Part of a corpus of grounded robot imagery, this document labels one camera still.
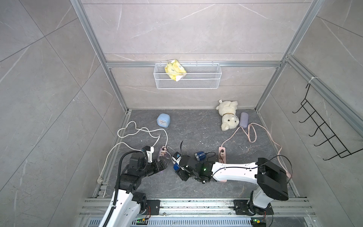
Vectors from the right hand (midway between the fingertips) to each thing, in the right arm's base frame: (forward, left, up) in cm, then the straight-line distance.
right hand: (179, 168), depth 81 cm
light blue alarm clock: (+36, +12, +1) cm, 38 cm away
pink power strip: (+8, -28, -5) cm, 29 cm away
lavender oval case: (+40, -51, -5) cm, 65 cm away
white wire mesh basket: (+59, -14, +23) cm, 65 cm away
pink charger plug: (+11, +11, 0) cm, 16 cm away
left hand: (+2, +7, +7) cm, 10 cm away
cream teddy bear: (+46, -38, 0) cm, 60 cm away
